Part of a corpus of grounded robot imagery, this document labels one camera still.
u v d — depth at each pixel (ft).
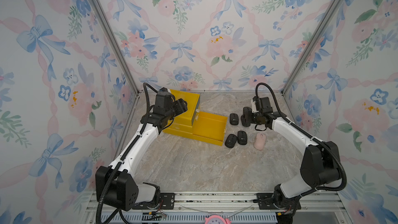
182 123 2.77
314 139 1.57
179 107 2.33
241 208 2.40
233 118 3.33
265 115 2.20
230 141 3.03
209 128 3.32
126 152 1.45
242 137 3.05
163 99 1.92
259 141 3.04
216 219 2.22
